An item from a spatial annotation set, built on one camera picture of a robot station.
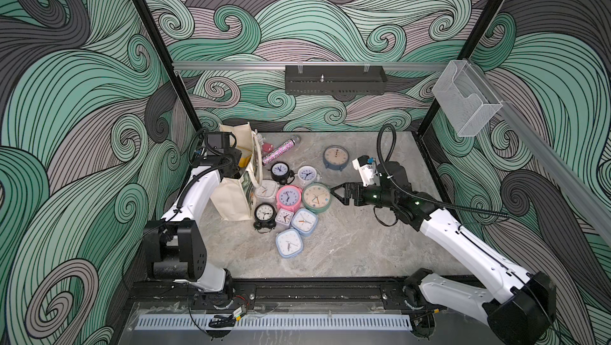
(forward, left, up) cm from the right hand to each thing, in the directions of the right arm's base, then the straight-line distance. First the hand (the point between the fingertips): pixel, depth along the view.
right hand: (337, 192), depth 74 cm
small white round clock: (+20, +9, -19) cm, 29 cm away
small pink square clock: (0, +19, -19) cm, 26 cm away
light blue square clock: (-1, +11, -19) cm, 22 cm away
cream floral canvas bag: (+3, +35, -8) cm, 36 cm away
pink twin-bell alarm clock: (+10, +17, -20) cm, 27 cm away
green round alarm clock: (+9, +6, -19) cm, 22 cm away
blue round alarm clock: (+30, -4, -19) cm, 36 cm away
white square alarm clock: (+11, +25, -18) cm, 33 cm away
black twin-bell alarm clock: (0, +26, -18) cm, 31 cm away
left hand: (+19, +36, -1) cm, 40 cm away
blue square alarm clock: (-10, +16, -18) cm, 26 cm away
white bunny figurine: (+37, +28, -20) cm, 51 cm away
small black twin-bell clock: (+21, +21, -19) cm, 35 cm away
